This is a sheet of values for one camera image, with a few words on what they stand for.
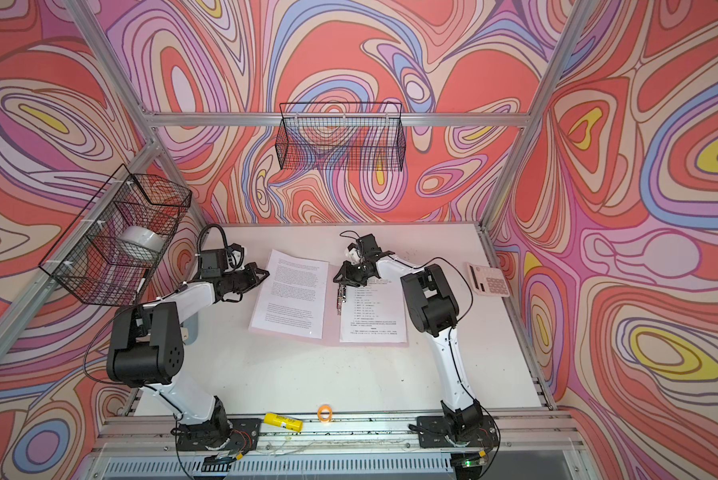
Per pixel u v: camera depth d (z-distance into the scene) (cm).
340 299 98
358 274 91
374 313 95
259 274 90
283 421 74
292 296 94
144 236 73
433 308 61
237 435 73
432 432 72
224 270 79
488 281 102
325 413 77
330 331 91
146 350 47
